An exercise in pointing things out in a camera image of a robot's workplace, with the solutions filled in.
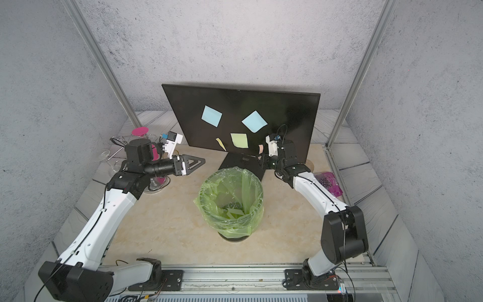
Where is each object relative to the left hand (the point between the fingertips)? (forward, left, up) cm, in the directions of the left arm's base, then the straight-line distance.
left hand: (202, 162), depth 67 cm
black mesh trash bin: (-15, -9, -35) cm, 39 cm away
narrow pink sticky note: (+18, -23, -10) cm, 30 cm away
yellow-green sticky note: (+19, -13, -7) cm, 24 cm away
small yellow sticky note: (+23, -4, -13) cm, 26 cm away
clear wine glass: (+11, +44, -8) cm, 46 cm away
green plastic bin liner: (+2, -9, -28) cm, 30 cm away
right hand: (+13, -21, -11) cm, 28 cm away
